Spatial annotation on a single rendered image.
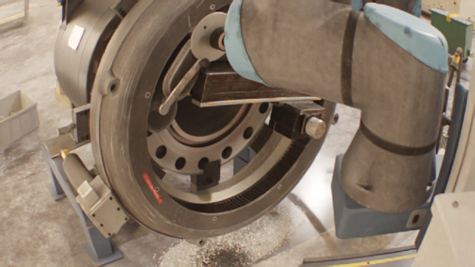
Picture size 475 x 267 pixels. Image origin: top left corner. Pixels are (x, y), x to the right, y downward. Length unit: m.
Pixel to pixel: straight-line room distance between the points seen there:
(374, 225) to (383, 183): 0.07
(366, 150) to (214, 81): 0.43
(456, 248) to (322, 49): 0.36
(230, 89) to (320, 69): 0.43
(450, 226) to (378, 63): 0.28
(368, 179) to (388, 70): 0.16
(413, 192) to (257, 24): 0.32
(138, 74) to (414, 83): 0.52
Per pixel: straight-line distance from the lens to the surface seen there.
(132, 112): 0.87
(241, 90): 1.01
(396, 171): 0.61
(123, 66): 0.85
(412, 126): 0.58
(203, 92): 0.94
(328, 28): 0.58
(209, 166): 1.23
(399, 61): 0.55
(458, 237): 0.35
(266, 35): 0.60
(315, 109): 1.12
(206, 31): 0.91
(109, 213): 0.99
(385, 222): 0.66
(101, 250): 1.48
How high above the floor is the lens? 1.05
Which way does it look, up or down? 28 degrees down
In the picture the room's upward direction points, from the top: 2 degrees clockwise
